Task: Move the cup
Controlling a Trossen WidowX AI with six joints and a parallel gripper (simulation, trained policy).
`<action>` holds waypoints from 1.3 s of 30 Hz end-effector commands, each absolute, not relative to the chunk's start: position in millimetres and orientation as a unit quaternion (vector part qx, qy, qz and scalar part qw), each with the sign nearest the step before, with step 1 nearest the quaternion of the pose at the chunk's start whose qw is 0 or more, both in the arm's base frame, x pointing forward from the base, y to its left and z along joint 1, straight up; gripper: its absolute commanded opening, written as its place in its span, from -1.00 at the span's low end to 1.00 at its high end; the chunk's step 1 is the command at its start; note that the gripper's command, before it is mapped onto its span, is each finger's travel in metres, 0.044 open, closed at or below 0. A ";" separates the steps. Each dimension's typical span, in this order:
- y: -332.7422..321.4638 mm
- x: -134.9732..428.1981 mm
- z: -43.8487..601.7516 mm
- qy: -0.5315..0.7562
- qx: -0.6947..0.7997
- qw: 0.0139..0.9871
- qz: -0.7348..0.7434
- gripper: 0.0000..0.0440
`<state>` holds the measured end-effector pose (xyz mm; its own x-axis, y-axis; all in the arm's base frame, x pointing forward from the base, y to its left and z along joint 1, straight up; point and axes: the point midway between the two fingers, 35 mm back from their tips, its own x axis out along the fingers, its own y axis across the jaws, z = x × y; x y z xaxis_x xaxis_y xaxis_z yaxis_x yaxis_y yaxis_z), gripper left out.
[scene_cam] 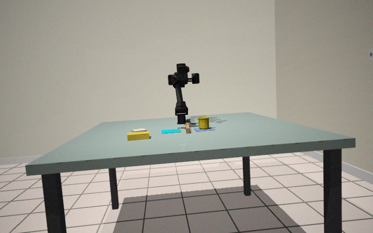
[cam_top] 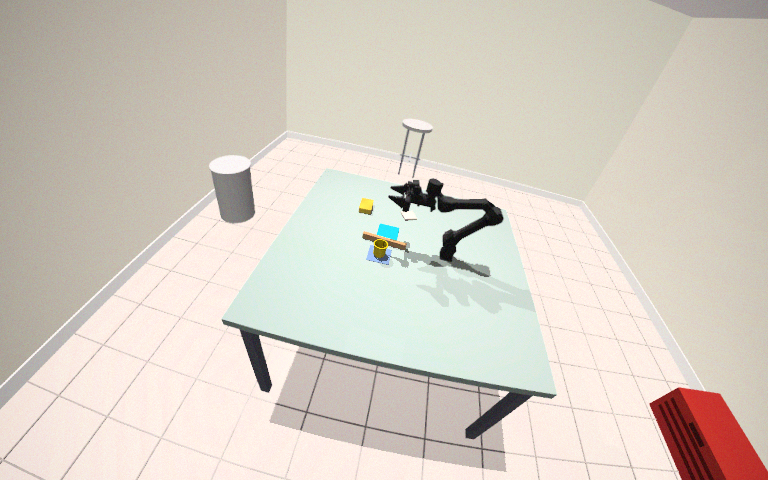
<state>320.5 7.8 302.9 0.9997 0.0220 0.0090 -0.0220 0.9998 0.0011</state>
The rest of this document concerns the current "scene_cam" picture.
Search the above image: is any yellow rectangular block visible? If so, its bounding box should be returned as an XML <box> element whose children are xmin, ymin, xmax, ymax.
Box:
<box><xmin>127</xmin><ymin>131</ymin><xmax>150</xmax><ymax>141</ymax></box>

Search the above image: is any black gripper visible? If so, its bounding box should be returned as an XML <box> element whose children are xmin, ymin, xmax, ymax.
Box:
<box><xmin>168</xmin><ymin>73</ymin><xmax>200</xmax><ymax>85</ymax></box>

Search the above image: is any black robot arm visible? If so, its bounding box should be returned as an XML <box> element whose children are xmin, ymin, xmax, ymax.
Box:
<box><xmin>173</xmin><ymin>64</ymin><xmax>189</xmax><ymax>124</ymax></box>

